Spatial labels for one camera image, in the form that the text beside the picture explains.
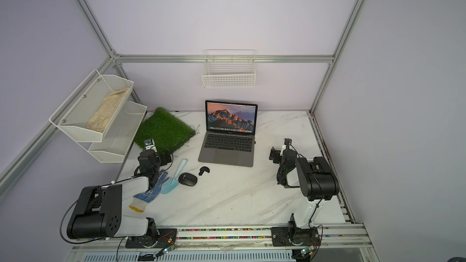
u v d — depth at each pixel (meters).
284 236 0.73
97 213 0.43
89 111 0.76
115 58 0.92
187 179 0.88
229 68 1.05
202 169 0.93
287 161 0.75
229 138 1.07
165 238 0.73
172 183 0.88
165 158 0.86
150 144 0.80
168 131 1.08
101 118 0.76
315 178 0.49
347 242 0.73
